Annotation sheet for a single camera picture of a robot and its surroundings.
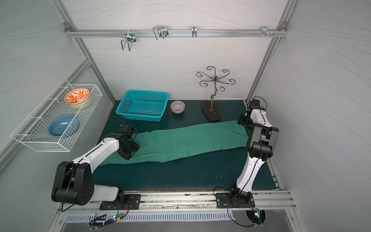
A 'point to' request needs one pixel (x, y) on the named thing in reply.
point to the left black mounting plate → (132, 202)
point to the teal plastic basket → (143, 105)
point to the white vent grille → (150, 217)
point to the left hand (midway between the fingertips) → (136, 151)
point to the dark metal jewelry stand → (209, 108)
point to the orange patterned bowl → (77, 96)
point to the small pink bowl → (177, 107)
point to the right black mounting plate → (235, 198)
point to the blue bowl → (64, 126)
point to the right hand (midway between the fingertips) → (244, 122)
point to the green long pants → (173, 142)
